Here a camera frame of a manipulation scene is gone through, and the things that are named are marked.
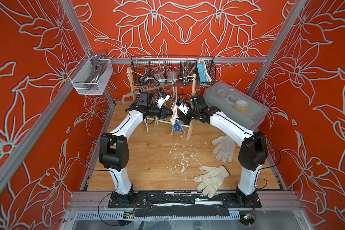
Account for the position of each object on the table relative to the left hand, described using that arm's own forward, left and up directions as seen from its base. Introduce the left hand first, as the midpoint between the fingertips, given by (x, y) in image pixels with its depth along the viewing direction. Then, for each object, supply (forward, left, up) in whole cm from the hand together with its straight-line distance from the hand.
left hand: (172, 111), depth 84 cm
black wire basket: (+30, +2, +9) cm, 31 cm away
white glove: (-11, -35, -21) cm, 42 cm away
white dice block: (+26, +10, +8) cm, 29 cm away
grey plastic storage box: (+12, -41, -3) cm, 43 cm away
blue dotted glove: (-5, -3, -9) cm, 10 cm away
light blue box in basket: (+23, -19, +11) cm, 31 cm away
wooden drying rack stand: (+3, -13, -20) cm, 24 cm away
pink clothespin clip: (-7, -2, +9) cm, 11 cm away
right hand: (-2, -1, -2) cm, 3 cm away
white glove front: (-32, -24, -22) cm, 46 cm away
